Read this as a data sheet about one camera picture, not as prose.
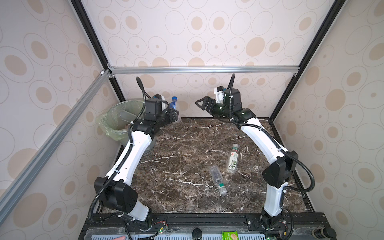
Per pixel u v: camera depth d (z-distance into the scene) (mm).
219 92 706
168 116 672
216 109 695
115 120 913
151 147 1020
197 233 630
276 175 495
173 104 778
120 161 438
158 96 677
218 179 879
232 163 894
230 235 689
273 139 1085
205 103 681
